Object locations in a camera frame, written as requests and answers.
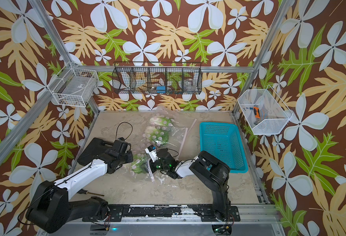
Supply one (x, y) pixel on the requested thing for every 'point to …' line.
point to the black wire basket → (161, 78)
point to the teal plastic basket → (224, 141)
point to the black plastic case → (94, 148)
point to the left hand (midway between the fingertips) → (132, 154)
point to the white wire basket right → (263, 111)
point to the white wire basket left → (73, 86)
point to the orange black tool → (257, 114)
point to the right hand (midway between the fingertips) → (141, 165)
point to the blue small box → (161, 89)
